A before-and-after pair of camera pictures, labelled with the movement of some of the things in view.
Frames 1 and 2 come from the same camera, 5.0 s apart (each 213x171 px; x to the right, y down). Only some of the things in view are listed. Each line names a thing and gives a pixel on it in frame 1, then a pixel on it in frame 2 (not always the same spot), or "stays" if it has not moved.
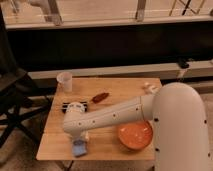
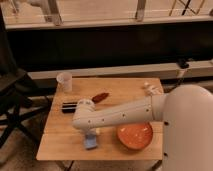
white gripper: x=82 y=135 → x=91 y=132
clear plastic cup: x=64 y=81 stays
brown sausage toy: x=100 y=97 stays
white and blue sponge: x=79 y=147 → x=90 y=141
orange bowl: x=135 y=135 stays
